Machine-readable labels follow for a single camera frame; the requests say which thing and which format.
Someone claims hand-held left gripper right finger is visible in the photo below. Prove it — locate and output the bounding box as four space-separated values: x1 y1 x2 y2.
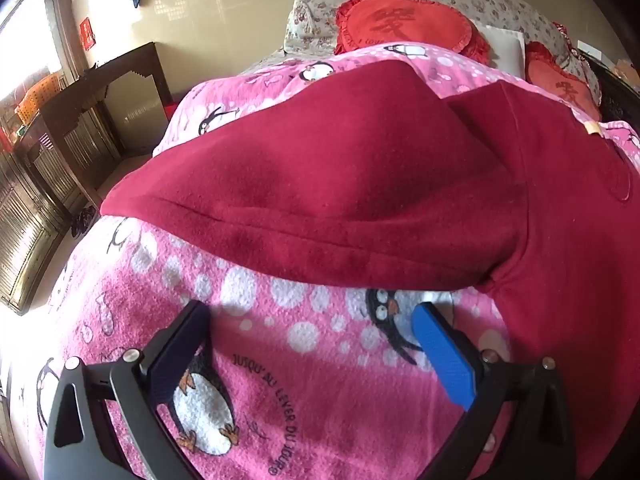
411 302 578 480

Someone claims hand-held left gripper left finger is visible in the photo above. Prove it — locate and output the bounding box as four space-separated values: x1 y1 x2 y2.
44 301 213 480

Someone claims dark red sweater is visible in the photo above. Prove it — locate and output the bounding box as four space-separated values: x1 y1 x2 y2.
100 59 640 480

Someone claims pink penguin print blanket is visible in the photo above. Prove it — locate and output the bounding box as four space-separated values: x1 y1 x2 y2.
0 42 640 480

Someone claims black shoe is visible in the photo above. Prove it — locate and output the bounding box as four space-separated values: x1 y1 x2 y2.
70 205 101 238

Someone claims dark wooden desk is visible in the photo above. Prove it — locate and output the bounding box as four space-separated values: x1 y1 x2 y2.
0 42 173 316

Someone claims orange plastic basket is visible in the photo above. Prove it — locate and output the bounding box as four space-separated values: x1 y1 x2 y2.
14 72 68 123

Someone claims small red heart pillow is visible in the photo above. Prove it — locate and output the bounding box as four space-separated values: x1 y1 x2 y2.
522 40 603 121

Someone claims white pillow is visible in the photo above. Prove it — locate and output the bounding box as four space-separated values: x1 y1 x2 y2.
470 22 526 78

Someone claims window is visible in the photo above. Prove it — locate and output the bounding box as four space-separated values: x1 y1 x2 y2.
0 0 66 111

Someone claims large red heart pillow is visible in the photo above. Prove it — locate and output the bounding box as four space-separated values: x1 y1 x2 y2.
334 0 493 66

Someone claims floral pillow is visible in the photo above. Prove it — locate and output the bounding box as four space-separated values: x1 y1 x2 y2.
282 0 361 57

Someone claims red wall sign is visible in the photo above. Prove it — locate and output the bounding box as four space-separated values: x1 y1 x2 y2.
78 17 97 50

